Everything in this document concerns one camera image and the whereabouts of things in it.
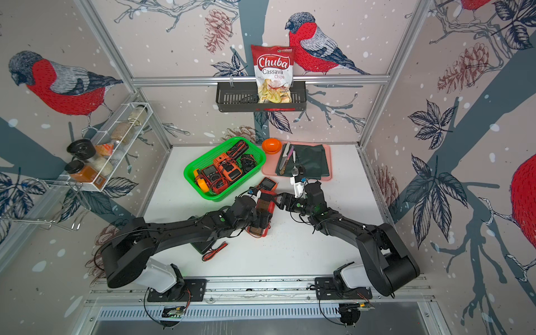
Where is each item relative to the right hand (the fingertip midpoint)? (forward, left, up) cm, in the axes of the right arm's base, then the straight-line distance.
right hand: (275, 198), depth 85 cm
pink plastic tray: (+28, +4, -9) cm, 30 cm away
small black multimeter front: (+25, +16, -7) cm, 30 cm away
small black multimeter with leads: (+30, +21, -2) cm, 37 cm away
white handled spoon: (+24, -9, -11) cm, 27 cm away
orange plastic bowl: (+38, +4, -7) cm, 39 cm away
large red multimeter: (-3, +4, -1) cm, 6 cm away
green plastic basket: (+32, +13, -4) cm, 35 cm away
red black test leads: (-20, +26, -11) cm, 35 cm away
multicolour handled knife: (+25, -3, -11) cm, 28 cm away
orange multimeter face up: (+13, +4, -9) cm, 16 cm away
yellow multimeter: (+10, +35, -3) cm, 37 cm away
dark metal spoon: (+24, -13, -11) cm, 30 cm away
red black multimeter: (+10, +28, -6) cm, 30 cm away
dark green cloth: (+32, -14, -12) cm, 37 cm away
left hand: (-4, +3, -3) cm, 6 cm away
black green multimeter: (-18, +28, -9) cm, 35 cm away
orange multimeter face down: (+18, +23, -4) cm, 30 cm away
